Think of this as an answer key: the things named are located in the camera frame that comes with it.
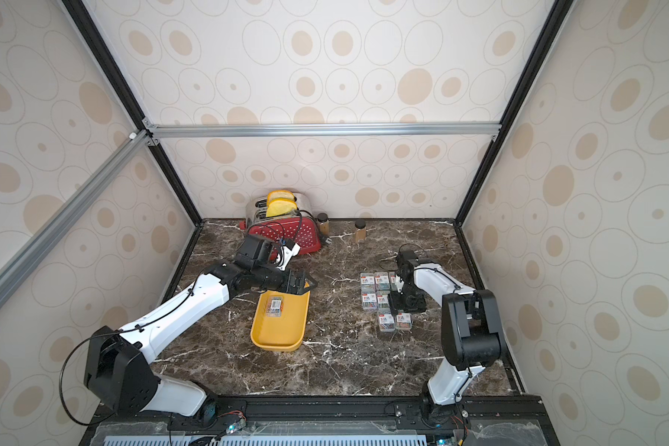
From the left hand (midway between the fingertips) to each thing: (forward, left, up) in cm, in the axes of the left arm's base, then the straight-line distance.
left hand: (311, 282), depth 77 cm
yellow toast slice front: (+30, +14, 0) cm, 33 cm away
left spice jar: (+36, -1, -11) cm, 37 cm away
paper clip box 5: (-4, -23, -18) cm, 30 cm away
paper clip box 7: (+1, +14, -18) cm, 23 cm away
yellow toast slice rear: (+36, +14, +1) cm, 39 cm away
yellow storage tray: (-3, +11, -19) cm, 22 cm away
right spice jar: (+31, -16, -13) cm, 37 cm away
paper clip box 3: (+4, -18, -18) cm, 26 cm away
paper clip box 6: (-3, -29, -18) cm, 34 cm away
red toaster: (+25, +6, -5) cm, 27 cm away
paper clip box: (+11, -18, -17) cm, 27 cm away
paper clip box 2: (+13, -23, -18) cm, 32 cm away
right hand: (0, -28, -18) cm, 34 cm away
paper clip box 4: (+3, -23, -17) cm, 29 cm away
